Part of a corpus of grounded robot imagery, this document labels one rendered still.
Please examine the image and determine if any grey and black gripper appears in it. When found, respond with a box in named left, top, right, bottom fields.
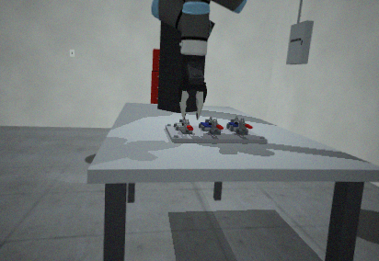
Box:
left=178, top=54, right=207, bottom=119

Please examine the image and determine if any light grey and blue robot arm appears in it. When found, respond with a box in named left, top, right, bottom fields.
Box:
left=151, top=0, right=247, bottom=85

